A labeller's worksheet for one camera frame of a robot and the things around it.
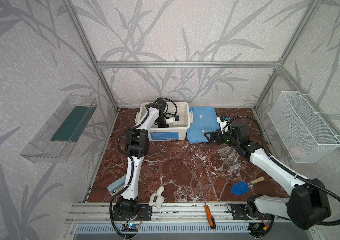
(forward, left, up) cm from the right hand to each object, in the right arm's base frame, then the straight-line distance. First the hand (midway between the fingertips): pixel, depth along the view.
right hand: (211, 127), depth 83 cm
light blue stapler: (-27, +51, -14) cm, 59 cm away
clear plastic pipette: (-22, +8, -20) cm, 31 cm away
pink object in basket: (-15, -39, +1) cm, 42 cm away
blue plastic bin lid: (+23, -2, -21) cm, 31 cm away
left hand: (+15, +27, -14) cm, 34 cm away
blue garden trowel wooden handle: (-26, -18, -22) cm, 38 cm away
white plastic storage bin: (+4, +19, -8) cm, 21 cm away
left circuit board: (-44, +42, -21) cm, 64 cm away
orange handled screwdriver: (-41, +3, -17) cm, 44 cm away
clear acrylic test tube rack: (-8, -14, -20) cm, 26 cm away
